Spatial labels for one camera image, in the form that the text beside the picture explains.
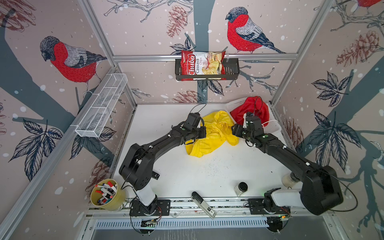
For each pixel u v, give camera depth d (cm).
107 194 68
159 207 73
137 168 45
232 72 94
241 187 71
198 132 75
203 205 71
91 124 70
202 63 88
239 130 77
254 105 95
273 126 97
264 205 72
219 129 96
